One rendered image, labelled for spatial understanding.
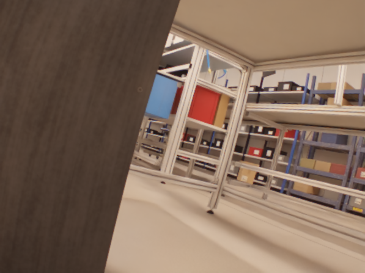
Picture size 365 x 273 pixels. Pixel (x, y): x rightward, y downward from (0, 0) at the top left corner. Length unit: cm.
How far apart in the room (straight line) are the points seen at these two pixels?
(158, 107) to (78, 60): 235
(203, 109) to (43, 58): 265
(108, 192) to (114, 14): 29
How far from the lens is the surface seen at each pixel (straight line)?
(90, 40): 50
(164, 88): 285
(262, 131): 627
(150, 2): 55
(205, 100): 307
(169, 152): 280
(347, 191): 231
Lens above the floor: 33
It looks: 4 degrees up
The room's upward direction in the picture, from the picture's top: 16 degrees clockwise
